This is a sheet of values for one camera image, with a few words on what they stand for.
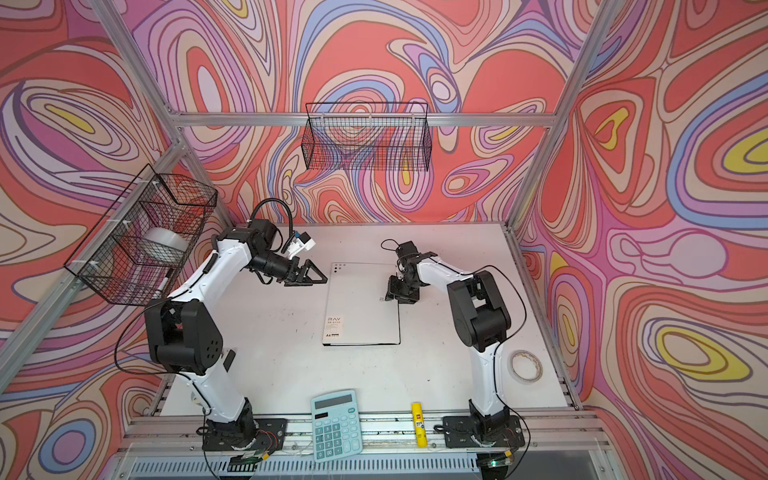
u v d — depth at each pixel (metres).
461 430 0.73
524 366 0.85
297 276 0.72
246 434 0.66
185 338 0.47
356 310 0.98
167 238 0.74
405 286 0.86
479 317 0.54
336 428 0.73
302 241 0.78
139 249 0.70
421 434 0.72
